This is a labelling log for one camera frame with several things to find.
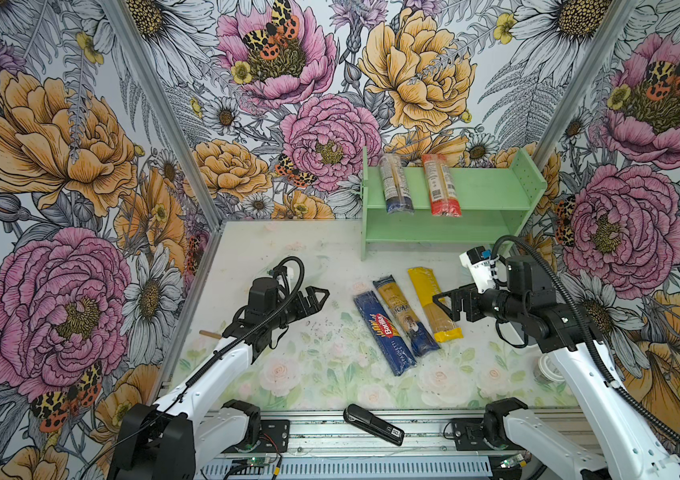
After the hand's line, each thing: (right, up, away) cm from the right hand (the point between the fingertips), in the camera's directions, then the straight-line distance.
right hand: (450, 304), depth 70 cm
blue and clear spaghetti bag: (-2, -14, +17) cm, 22 cm away
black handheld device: (-17, -29, +2) cm, 34 cm away
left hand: (-31, -3, +13) cm, 34 cm away
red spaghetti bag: (+4, +31, +20) cm, 37 cm away
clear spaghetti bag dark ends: (-10, +32, +20) cm, 39 cm away
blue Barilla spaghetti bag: (-12, -11, +18) cm, 24 cm away
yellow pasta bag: (+4, -9, +20) cm, 23 cm away
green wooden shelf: (+18, +25, +17) cm, 36 cm away
